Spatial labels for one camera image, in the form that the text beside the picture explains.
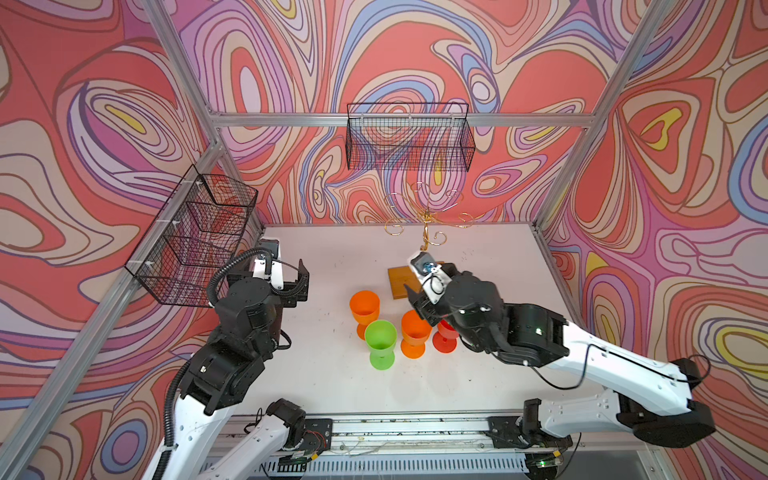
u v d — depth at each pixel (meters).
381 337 0.80
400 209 1.19
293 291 0.49
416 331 0.84
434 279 0.45
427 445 0.73
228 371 0.39
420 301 0.51
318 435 0.73
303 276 0.56
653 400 0.40
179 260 0.73
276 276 0.51
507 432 0.74
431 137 0.96
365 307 0.83
